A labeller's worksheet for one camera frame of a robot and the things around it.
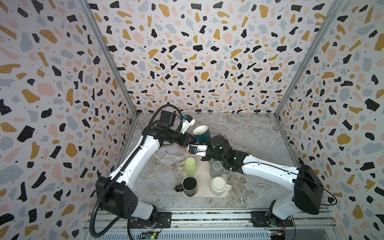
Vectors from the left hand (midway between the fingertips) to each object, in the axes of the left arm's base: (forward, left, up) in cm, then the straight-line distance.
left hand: (195, 138), depth 74 cm
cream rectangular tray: (-10, -4, -28) cm, 30 cm away
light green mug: (-7, +3, -18) cm, 20 cm away
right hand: (0, +1, -2) cm, 2 cm away
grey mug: (-9, -11, -17) cm, 22 cm away
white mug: (-17, -12, -19) cm, 28 cm away
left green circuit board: (-37, +22, -26) cm, 50 cm away
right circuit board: (-38, -39, -27) cm, 61 cm away
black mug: (-18, +3, -17) cm, 25 cm away
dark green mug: (+1, -4, +2) cm, 4 cm away
